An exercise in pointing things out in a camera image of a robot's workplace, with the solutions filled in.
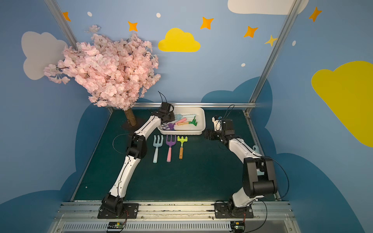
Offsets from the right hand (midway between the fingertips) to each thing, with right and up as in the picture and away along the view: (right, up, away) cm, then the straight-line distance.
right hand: (210, 130), depth 93 cm
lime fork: (-19, -8, +11) cm, 23 cm away
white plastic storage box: (-14, 0, +17) cm, 22 cm away
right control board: (+11, -49, -20) cm, 54 cm away
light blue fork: (-36, -11, +8) cm, 39 cm away
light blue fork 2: (-22, +10, +22) cm, 33 cm away
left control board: (-51, -48, -21) cm, 73 cm away
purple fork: (-27, -10, +8) cm, 30 cm away
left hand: (-27, +11, +20) cm, 36 cm away
